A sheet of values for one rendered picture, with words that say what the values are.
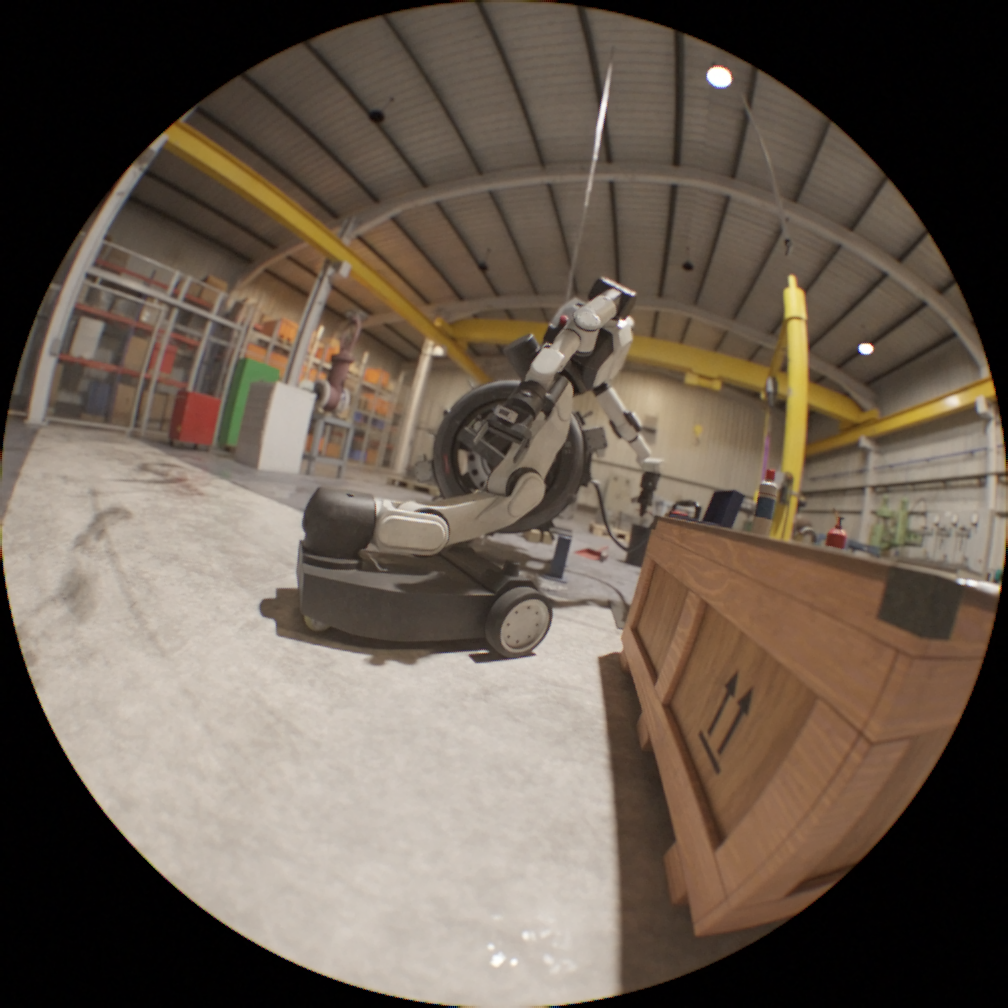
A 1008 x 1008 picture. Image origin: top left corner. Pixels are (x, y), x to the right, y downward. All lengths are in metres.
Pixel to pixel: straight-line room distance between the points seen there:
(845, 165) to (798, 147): 1.06
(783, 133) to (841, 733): 9.25
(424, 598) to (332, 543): 0.27
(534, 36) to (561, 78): 1.11
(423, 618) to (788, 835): 0.81
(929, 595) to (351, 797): 0.65
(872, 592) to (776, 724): 0.19
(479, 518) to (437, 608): 0.32
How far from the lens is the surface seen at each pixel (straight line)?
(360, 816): 0.55
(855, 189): 10.05
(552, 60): 8.44
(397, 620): 0.86
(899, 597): 0.34
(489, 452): 1.67
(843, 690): 0.36
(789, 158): 9.57
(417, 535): 0.94
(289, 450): 5.26
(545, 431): 1.17
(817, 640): 0.40
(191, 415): 6.20
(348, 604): 0.86
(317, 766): 0.61
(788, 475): 4.69
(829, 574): 0.40
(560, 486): 1.64
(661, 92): 8.85
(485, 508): 1.07
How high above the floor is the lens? 0.46
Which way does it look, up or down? 3 degrees down
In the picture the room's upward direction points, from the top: 13 degrees clockwise
